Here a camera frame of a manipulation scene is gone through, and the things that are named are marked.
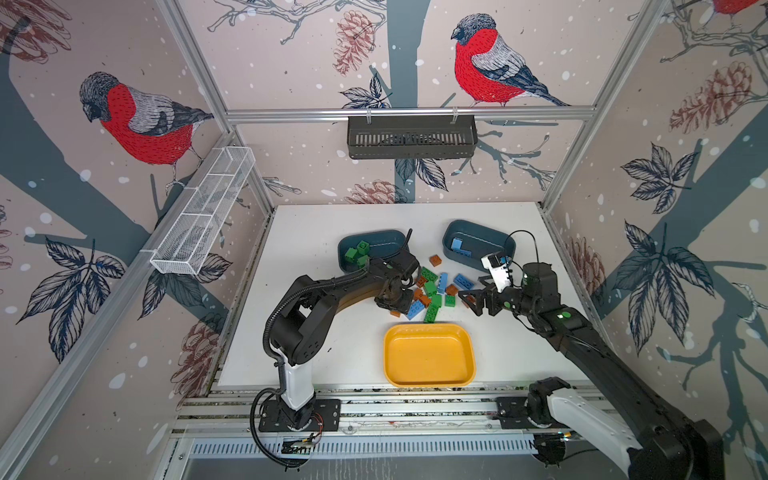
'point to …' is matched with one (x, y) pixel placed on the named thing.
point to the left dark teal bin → (381, 243)
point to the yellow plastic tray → (428, 355)
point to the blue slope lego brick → (456, 244)
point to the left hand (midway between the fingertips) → (401, 305)
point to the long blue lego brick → (415, 308)
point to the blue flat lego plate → (463, 281)
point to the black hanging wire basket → (412, 137)
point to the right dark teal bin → (468, 242)
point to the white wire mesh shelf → (183, 249)
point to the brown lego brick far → (435, 260)
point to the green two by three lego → (426, 273)
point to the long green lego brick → (433, 309)
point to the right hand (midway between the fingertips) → (469, 289)
